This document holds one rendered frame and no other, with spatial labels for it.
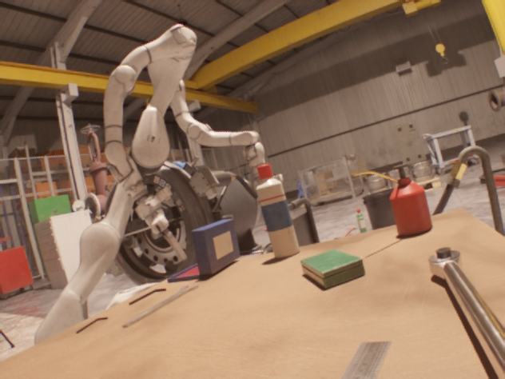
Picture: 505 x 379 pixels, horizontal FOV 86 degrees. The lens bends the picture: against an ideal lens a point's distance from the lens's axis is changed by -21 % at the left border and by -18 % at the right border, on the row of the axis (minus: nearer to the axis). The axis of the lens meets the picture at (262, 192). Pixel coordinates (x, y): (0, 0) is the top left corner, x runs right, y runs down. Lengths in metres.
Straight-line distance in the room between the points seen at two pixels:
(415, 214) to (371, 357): 0.43
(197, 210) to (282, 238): 0.88
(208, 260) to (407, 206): 0.47
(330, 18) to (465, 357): 12.94
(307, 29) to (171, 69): 11.89
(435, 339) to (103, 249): 1.13
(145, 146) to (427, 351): 1.19
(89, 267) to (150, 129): 0.57
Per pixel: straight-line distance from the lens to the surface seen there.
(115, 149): 1.14
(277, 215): 0.79
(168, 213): 1.69
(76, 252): 5.68
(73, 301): 1.30
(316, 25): 13.17
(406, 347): 0.31
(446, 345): 0.31
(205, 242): 0.80
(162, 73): 1.48
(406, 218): 0.69
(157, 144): 1.32
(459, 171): 1.26
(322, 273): 0.50
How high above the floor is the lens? 0.63
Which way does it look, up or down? level
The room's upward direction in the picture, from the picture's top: 15 degrees counter-clockwise
